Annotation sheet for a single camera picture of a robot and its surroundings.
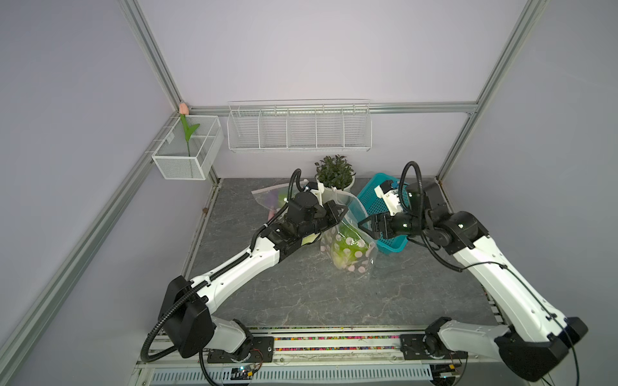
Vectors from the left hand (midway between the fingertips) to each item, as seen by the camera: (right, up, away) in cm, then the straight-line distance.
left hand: (351, 210), depth 71 cm
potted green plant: (-3, +15, +28) cm, 32 cm away
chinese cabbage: (0, -13, +7) cm, 15 cm away
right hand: (+4, -3, -3) cm, 6 cm away
